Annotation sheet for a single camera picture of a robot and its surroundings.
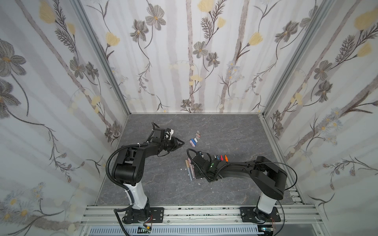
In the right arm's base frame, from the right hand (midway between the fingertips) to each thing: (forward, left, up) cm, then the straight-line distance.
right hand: (196, 170), depth 89 cm
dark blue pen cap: (+23, +3, -3) cm, 23 cm away
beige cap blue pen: (+2, +5, -1) cm, 6 cm away
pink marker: (+9, -16, -2) cm, 19 cm away
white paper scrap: (+1, +10, -2) cm, 10 cm away
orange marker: (+9, -20, -2) cm, 22 cm away
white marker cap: (+23, +1, -2) cm, 23 cm away
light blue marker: (+9, -14, -1) cm, 17 cm away
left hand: (+16, +8, +6) cm, 19 cm away
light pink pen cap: (+19, +3, -2) cm, 20 cm away
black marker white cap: (+9, -12, -2) cm, 16 cm away
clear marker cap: (+24, 0, -2) cm, 25 cm away
